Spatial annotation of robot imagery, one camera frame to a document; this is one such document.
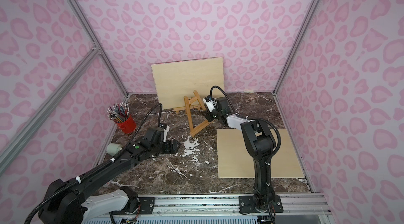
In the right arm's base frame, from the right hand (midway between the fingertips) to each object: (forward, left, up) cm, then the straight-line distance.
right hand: (205, 110), depth 100 cm
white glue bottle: (-27, +48, +1) cm, 55 cm away
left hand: (-24, +15, +3) cm, 29 cm away
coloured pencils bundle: (-6, +52, +5) cm, 52 cm away
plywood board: (-27, -17, -7) cm, 33 cm away
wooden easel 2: (+3, +19, -2) cm, 19 cm away
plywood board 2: (+14, +20, +12) cm, 28 cm away
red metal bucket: (-11, +46, -1) cm, 47 cm away
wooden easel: (-5, +9, +14) cm, 17 cm away
